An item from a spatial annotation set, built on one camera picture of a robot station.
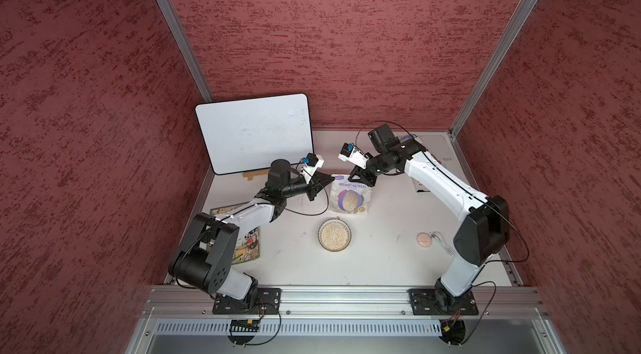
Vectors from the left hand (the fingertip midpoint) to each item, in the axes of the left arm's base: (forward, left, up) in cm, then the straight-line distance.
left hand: (331, 180), depth 82 cm
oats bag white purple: (-2, -7, -8) cm, 10 cm away
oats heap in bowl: (-14, -1, -12) cm, 18 cm away
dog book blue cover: (+35, -37, -16) cm, 53 cm away
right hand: (+1, -8, 0) cm, 8 cm away
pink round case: (-14, -33, -17) cm, 40 cm away
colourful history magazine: (-17, +28, -16) cm, 37 cm away
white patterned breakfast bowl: (-11, -6, -13) cm, 17 cm away
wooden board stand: (+9, +32, -11) cm, 36 cm away
